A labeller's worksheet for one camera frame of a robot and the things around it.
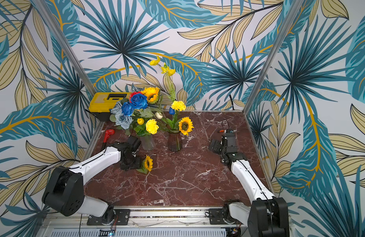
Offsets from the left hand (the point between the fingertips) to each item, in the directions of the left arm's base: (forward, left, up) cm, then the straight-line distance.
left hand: (135, 168), depth 85 cm
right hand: (+12, -48, +8) cm, 50 cm away
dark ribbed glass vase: (+17, -22, +3) cm, 28 cm away
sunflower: (+3, -6, -1) cm, 7 cm away
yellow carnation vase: (+9, -13, +28) cm, 32 cm away
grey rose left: (+18, +6, +30) cm, 35 cm away
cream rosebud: (+20, -14, +24) cm, 34 cm away
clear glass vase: (+16, -5, +3) cm, 17 cm away
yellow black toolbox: (+41, +29, +11) cm, 52 cm away
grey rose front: (+11, +1, +29) cm, 31 cm away
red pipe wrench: (+27, +25, -3) cm, 38 cm away
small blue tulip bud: (+23, -21, +24) cm, 39 cm away
